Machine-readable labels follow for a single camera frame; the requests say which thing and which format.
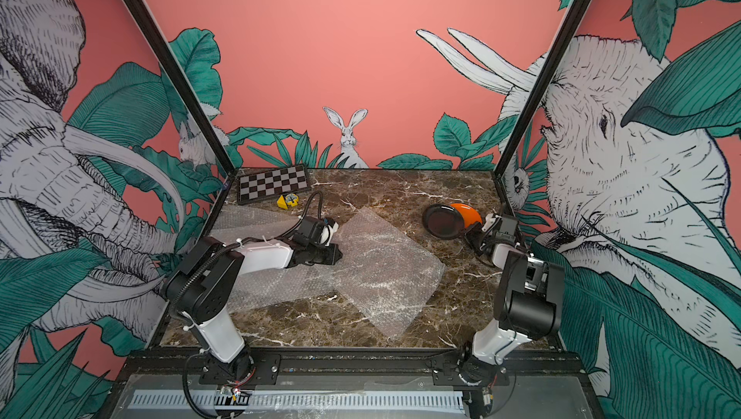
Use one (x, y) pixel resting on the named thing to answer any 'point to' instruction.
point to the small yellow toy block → (290, 199)
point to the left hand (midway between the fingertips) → (344, 251)
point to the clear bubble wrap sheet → (252, 222)
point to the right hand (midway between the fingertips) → (458, 222)
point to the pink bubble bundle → (272, 287)
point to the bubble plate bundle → (383, 274)
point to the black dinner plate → (443, 222)
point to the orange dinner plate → (470, 215)
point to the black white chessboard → (263, 184)
